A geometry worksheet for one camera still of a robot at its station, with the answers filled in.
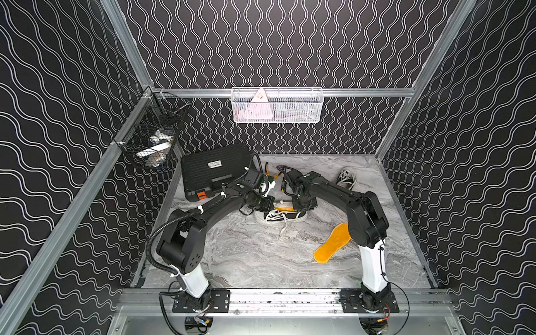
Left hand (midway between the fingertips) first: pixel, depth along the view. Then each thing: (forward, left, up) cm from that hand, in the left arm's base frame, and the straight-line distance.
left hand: (273, 204), depth 87 cm
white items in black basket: (+7, +42, +23) cm, 49 cm away
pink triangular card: (+32, +8, +23) cm, 40 cm away
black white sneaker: (-2, +1, -6) cm, 7 cm away
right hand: (+4, -14, -9) cm, 17 cm away
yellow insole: (+3, -5, -6) cm, 8 cm away
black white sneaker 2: (+20, -35, -4) cm, 40 cm away
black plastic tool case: (+19, +36, -6) cm, 41 cm away
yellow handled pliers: (+26, +4, -11) cm, 29 cm away
